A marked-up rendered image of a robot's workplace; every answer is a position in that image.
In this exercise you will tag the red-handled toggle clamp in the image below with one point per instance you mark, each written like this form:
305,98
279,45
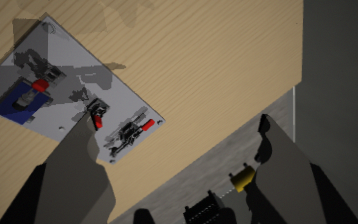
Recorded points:
40,85

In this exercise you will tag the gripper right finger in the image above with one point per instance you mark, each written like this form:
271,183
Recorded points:
288,188

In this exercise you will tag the grey metal fixture plate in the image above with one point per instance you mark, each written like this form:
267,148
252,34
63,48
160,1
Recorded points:
86,80

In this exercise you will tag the dark blue rectangular block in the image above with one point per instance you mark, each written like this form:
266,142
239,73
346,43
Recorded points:
7,111

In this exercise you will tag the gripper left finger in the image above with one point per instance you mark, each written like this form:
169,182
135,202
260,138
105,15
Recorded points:
69,187

